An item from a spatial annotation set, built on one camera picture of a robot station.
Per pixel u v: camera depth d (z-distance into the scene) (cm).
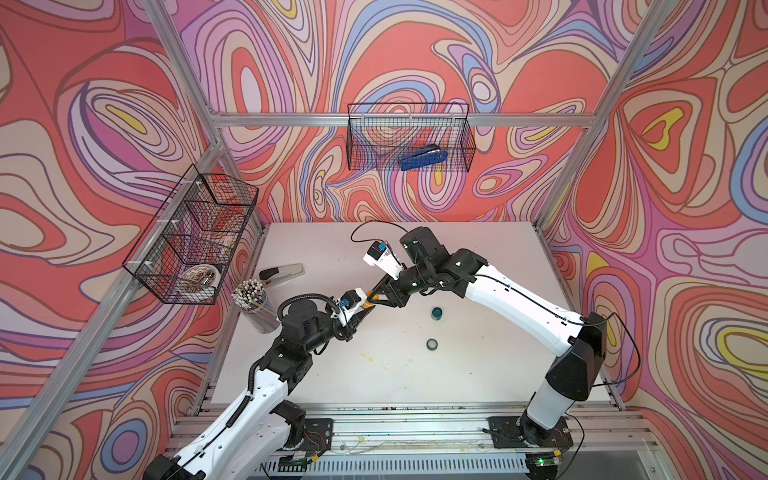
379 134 96
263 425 60
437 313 93
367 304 71
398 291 64
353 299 60
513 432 73
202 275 71
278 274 100
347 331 67
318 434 73
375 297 69
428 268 57
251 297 78
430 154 88
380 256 63
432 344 88
